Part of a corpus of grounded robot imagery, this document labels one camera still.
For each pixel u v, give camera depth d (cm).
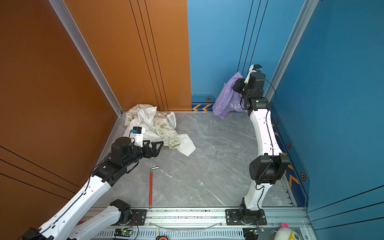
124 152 57
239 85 68
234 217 72
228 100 85
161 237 66
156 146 66
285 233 65
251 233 70
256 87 57
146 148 63
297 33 78
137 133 63
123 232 70
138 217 74
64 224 40
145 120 99
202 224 73
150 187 83
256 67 64
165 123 95
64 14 71
